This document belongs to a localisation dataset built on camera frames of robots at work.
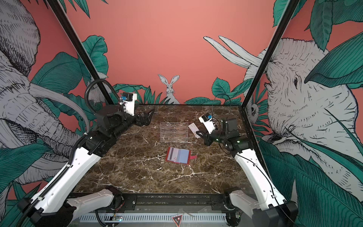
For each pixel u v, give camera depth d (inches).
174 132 38.6
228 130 21.4
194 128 27.9
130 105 21.2
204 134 26.1
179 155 35.7
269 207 14.9
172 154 35.8
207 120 24.1
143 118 22.9
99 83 41.2
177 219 27.1
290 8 27.2
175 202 30.1
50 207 14.1
